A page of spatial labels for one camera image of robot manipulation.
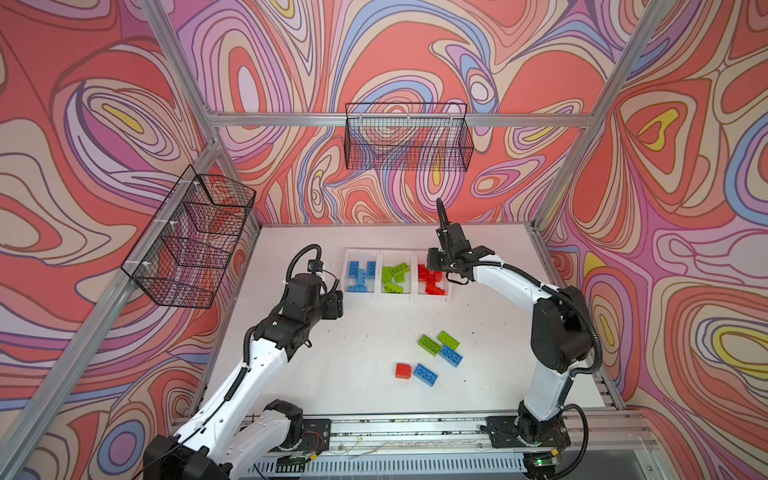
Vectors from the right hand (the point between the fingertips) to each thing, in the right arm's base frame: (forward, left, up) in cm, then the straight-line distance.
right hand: (436, 264), depth 95 cm
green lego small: (+3, +16, -9) cm, 19 cm away
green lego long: (-22, +4, -10) cm, 25 cm away
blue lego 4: (-3, +25, -8) cm, 27 cm away
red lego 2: (-4, +1, -8) cm, 9 cm away
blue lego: (+4, +28, -7) cm, 29 cm away
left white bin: (+7, +24, -3) cm, 25 cm away
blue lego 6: (-31, +6, -10) cm, 33 cm away
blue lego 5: (-27, -1, -9) cm, 28 cm away
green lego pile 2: (-3, +14, -8) cm, 16 cm away
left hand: (-14, +30, +7) cm, 34 cm away
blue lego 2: (+4, +21, -7) cm, 23 cm away
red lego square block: (-30, +12, -9) cm, 34 cm away
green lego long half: (-22, -2, -10) cm, 24 cm away
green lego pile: (+3, +12, -7) cm, 14 cm away
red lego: (0, 0, -8) cm, 8 cm away
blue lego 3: (+2, +24, -8) cm, 26 cm away
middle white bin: (+10, +13, -8) cm, 19 cm away
